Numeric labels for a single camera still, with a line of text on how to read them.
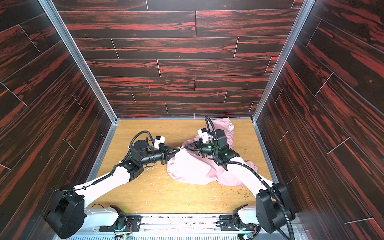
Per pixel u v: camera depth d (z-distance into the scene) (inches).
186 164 29.4
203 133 29.2
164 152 26.1
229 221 28.9
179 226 29.1
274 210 16.2
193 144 28.8
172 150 28.9
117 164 24.3
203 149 27.1
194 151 27.2
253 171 19.2
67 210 16.0
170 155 27.7
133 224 28.9
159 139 29.5
